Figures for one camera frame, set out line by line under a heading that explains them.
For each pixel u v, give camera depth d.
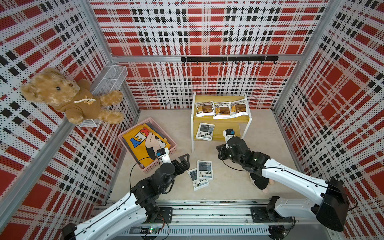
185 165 0.66
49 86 0.48
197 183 0.83
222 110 0.72
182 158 0.66
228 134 0.68
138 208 0.50
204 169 0.88
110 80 0.87
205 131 0.87
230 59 0.89
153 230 0.69
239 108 0.72
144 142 0.93
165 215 0.74
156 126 1.03
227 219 0.73
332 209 0.38
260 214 0.73
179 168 0.64
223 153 0.68
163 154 0.66
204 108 0.73
